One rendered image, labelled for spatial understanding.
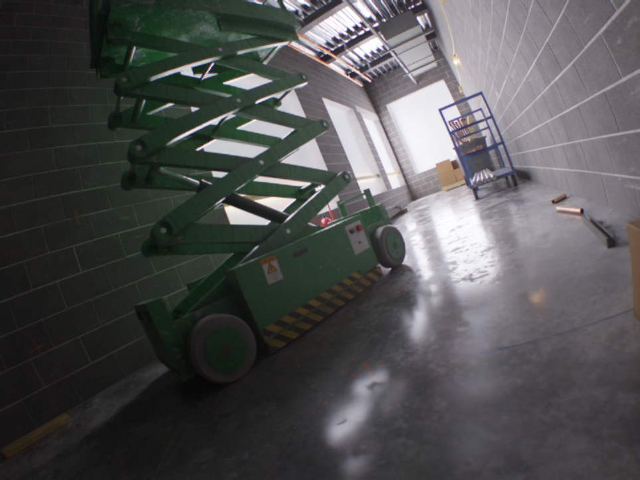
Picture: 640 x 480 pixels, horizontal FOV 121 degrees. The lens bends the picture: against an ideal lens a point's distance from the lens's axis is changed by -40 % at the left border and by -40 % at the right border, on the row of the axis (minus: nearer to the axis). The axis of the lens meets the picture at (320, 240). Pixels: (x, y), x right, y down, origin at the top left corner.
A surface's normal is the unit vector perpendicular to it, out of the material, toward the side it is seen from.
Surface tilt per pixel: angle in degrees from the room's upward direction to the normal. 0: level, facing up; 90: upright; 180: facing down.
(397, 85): 90
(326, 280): 90
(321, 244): 90
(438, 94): 90
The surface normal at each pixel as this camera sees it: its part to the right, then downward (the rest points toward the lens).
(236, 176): 0.64, -0.21
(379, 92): -0.47, 0.24
